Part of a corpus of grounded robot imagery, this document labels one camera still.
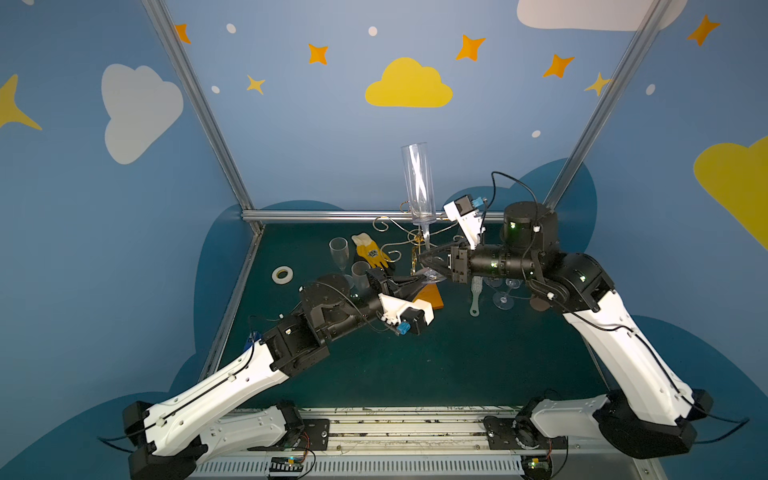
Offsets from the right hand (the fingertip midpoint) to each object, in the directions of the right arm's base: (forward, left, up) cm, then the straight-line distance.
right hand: (426, 254), depth 56 cm
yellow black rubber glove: (+36, +17, -41) cm, 57 cm away
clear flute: (+20, +23, -24) cm, 39 cm away
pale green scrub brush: (+22, -22, -42) cm, 53 cm away
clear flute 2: (+16, +16, -28) cm, 37 cm away
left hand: (-1, +2, -1) cm, 3 cm away
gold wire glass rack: (+17, +1, -13) cm, 21 cm away
